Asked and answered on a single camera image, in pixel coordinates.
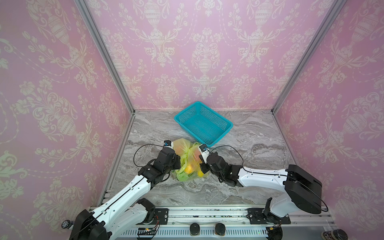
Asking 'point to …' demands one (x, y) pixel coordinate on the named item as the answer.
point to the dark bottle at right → (336, 234)
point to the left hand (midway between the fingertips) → (179, 158)
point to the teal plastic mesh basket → (206, 126)
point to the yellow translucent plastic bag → (190, 167)
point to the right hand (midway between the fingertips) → (200, 156)
